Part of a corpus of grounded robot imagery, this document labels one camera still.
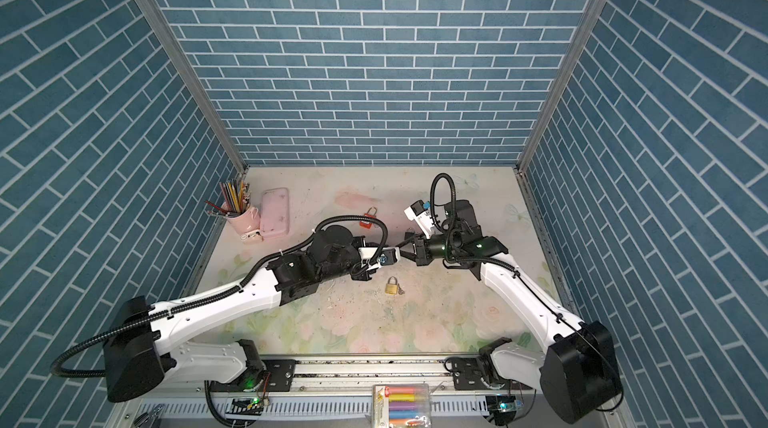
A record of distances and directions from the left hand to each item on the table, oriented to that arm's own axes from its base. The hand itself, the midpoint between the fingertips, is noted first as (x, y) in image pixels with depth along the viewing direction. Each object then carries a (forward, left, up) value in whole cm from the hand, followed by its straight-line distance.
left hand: (387, 246), depth 74 cm
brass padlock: (-2, -1, -21) cm, 21 cm away
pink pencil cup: (+19, +47, -18) cm, 54 cm away
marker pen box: (-31, -4, -19) cm, 37 cm away
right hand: (-1, -2, 0) cm, 2 cm away
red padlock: (+26, +6, -21) cm, 34 cm away
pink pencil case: (+24, +39, -17) cm, 49 cm away
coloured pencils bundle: (+25, +50, -10) cm, 56 cm away
